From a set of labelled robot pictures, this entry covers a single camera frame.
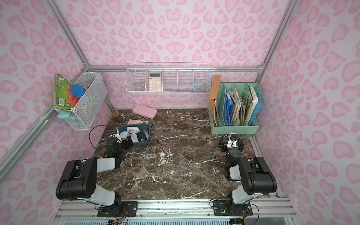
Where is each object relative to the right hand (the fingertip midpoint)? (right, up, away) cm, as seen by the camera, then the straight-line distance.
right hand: (231, 135), depth 89 cm
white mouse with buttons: (-65, +3, +12) cm, 66 cm away
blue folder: (0, +18, +6) cm, 19 cm away
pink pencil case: (-63, +17, +30) cm, 72 cm away
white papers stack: (+14, +22, +1) cm, 26 cm away
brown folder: (-12, +25, -7) cm, 28 cm away
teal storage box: (-62, +5, +18) cm, 65 cm away
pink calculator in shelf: (-49, +36, +6) cm, 61 cm away
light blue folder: (+19, +19, +2) cm, 27 cm away
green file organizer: (+4, +17, +4) cm, 18 cm away
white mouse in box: (-73, 0, +12) cm, 74 cm away
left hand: (-71, 0, +5) cm, 71 cm away
